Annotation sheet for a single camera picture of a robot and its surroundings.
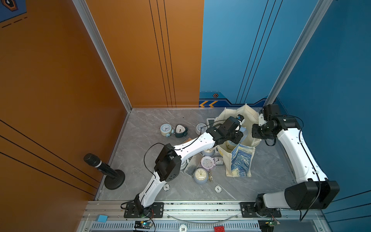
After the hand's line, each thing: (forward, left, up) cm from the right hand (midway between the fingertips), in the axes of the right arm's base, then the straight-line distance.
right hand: (255, 133), depth 79 cm
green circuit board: (-40, +59, -22) cm, 75 cm away
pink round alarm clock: (-9, +25, -18) cm, 32 cm away
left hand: (+2, +6, -2) cm, 7 cm away
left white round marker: (-22, +49, -21) cm, 58 cm away
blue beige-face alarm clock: (-17, +30, -17) cm, 39 cm away
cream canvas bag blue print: (-11, +9, -7) cm, 16 cm away
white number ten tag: (-41, +39, -15) cm, 58 cm away
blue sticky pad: (-37, +80, -20) cm, 90 cm away
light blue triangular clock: (+2, +5, -1) cm, 5 cm away
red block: (-41, +22, -20) cm, 50 cm away
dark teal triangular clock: (+13, +43, -16) cm, 47 cm away
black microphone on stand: (-19, +79, -18) cm, 83 cm away
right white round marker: (-23, +20, -21) cm, 37 cm away
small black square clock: (-7, +18, -19) cm, 27 cm away
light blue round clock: (+15, +53, -17) cm, 58 cm away
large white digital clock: (+23, +21, -15) cm, 35 cm away
